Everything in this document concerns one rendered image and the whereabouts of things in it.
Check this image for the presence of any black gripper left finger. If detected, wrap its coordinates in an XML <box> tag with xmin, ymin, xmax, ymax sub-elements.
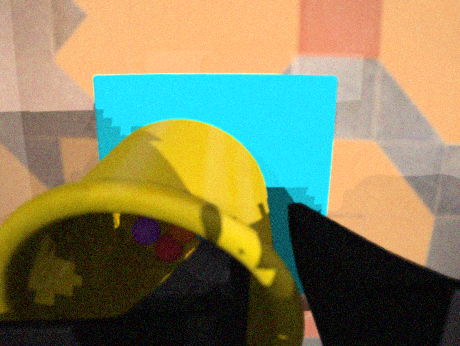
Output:
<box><xmin>0</xmin><ymin>238</ymin><xmax>250</xmax><ymax>346</ymax></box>

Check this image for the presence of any yellow cup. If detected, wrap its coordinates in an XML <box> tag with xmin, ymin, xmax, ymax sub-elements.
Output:
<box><xmin>0</xmin><ymin>118</ymin><xmax>305</xmax><ymax>346</ymax></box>

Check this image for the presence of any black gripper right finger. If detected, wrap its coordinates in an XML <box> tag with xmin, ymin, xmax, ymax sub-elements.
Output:
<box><xmin>288</xmin><ymin>203</ymin><xmax>460</xmax><ymax>346</ymax></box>

